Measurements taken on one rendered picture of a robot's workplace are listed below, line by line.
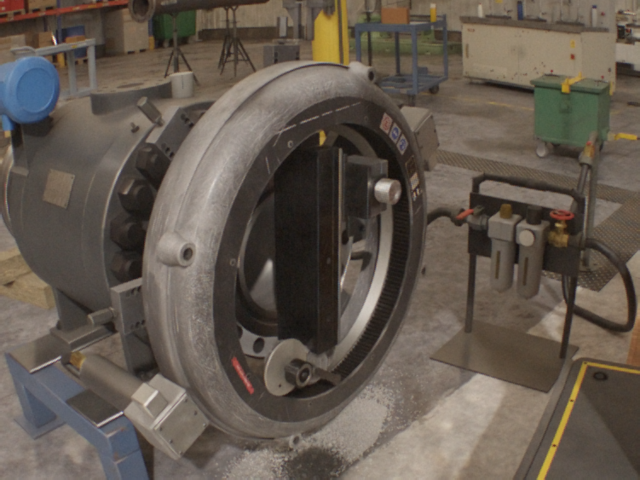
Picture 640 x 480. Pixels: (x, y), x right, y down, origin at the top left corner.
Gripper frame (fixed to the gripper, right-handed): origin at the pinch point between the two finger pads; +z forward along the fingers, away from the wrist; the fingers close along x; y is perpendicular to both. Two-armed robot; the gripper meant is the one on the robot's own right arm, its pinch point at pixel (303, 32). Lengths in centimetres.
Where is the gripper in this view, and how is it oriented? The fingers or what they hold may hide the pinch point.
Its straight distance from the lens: 151.2
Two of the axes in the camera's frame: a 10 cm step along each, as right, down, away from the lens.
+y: -2.2, 2.7, -9.4
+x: 9.8, 0.7, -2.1
